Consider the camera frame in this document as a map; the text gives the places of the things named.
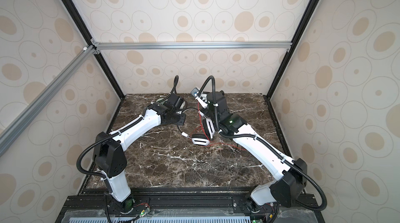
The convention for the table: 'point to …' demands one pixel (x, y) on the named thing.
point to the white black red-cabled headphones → (208, 132)
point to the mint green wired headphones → (160, 99)
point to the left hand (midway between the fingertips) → (187, 117)
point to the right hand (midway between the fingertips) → (210, 94)
